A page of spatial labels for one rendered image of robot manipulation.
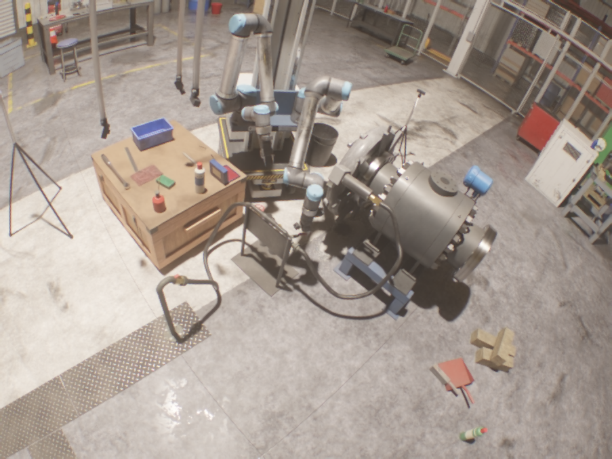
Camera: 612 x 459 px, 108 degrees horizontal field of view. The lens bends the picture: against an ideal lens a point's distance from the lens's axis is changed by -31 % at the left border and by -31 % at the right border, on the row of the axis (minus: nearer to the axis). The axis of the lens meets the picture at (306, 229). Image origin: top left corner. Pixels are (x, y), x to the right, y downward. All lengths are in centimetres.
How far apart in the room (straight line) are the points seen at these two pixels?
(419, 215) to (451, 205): 22
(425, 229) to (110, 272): 216
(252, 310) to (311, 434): 90
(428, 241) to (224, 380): 151
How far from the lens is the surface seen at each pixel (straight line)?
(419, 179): 215
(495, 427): 271
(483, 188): 231
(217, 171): 222
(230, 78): 215
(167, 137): 265
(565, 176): 568
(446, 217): 208
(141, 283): 236
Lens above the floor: 197
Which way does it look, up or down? 47 degrees down
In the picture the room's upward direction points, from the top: 18 degrees clockwise
